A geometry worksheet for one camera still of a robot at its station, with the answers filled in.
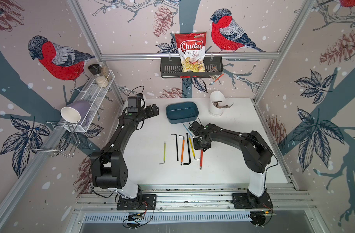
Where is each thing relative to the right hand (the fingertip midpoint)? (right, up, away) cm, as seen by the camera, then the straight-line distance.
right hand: (197, 146), depth 92 cm
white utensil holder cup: (+16, +31, +12) cm, 37 cm away
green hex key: (-21, -4, 0) cm, 21 cm away
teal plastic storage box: (-11, +22, +21) cm, 33 cm away
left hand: (-27, +26, -5) cm, 38 cm away
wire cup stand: (-62, +12, -34) cm, 72 cm away
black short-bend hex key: (-14, 0, +3) cm, 14 cm away
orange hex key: (-10, -2, +1) cm, 10 cm away
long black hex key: (-6, -3, 0) cm, 7 cm away
